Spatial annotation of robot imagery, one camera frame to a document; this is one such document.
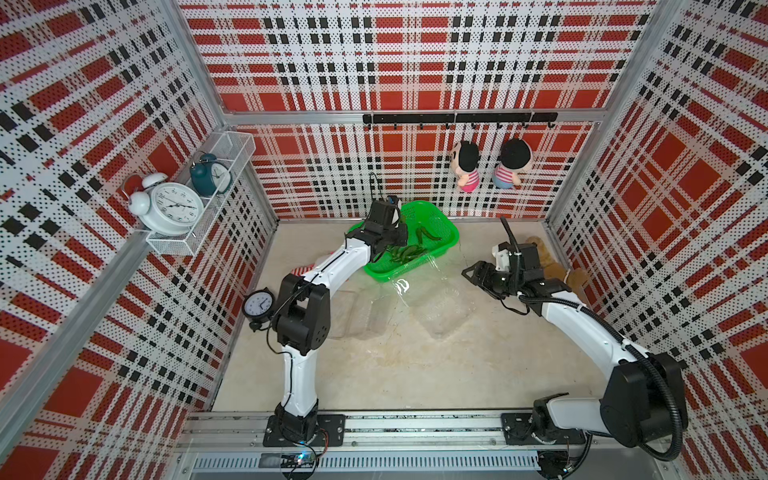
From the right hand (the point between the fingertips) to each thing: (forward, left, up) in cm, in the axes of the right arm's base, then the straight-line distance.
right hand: (473, 276), depth 84 cm
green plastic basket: (+31, +9, -16) cm, 36 cm away
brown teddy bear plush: (+4, -35, -9) cm, 36 cm away
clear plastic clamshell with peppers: (+1, +10, -15) cm, 18 cm away
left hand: (+17, +18, +1) cm, 25 cm away
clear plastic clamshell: (-3, +34, -17) cm, 38 cm away
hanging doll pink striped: (+34, 0, +16) cm, 38 cm away
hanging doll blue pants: (+35, -16, +16) cm, 41 cm away
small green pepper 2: (+32, +12, -15) cm, 37 cm away
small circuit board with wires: (-42, +45, -15) cm, 63 cm away
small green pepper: (+18, +19, -12) cm, 29 cm away
